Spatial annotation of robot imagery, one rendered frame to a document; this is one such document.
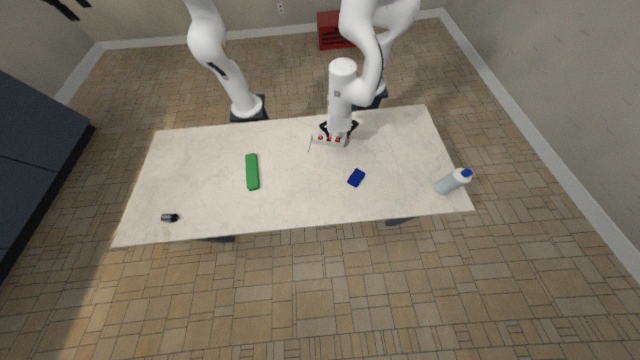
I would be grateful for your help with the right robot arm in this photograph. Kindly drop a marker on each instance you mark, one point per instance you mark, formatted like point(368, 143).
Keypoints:
point(206, 40)

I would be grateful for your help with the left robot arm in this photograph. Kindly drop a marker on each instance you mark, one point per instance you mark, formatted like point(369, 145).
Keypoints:
point(356, 24)

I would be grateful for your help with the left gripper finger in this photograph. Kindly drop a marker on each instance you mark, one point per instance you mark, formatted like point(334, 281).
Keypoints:
point(321, 126)
point(352, 127)

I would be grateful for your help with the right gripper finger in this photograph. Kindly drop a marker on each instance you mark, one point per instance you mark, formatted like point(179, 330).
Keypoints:
point(63, 9)
point(84, 3)

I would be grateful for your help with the white bottle with blue cap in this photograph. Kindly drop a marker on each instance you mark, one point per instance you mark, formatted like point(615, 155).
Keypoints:
point(453, 180)

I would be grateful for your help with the white power strip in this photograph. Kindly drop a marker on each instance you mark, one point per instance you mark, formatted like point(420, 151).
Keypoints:
point(335, 139)

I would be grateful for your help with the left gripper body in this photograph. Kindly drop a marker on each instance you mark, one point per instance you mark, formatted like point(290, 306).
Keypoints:
point(339, 123)

